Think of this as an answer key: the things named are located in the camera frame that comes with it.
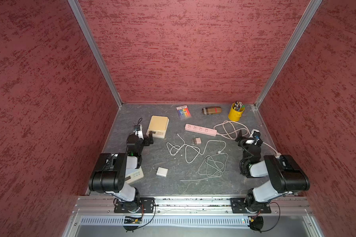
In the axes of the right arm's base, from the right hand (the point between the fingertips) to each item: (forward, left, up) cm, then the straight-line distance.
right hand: (247, 133), depth 89 cm
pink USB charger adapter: (+1, +30, -9) cm, 32 cm away
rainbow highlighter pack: (+28, +39, -9) cm, 49 cm away
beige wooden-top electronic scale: (+16, +58, -9) cm, 60 cm away
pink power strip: (+10, +27, -10) cm, 30 cm away
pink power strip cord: (+15, -4, -11) cm, 19 cm away
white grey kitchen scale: (-21, +70, -8) cm, 73 cm away
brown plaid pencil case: (+28, +17, -8) cm, 33 cm away
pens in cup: (+19, +2, +5) cm, 20 cm away
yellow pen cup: (+20, +1, -2) cm, 20 cm away
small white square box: (-19, +53, -9) cm, 57 cm away
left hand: (+4, +65, -3) cm, 65 cm away
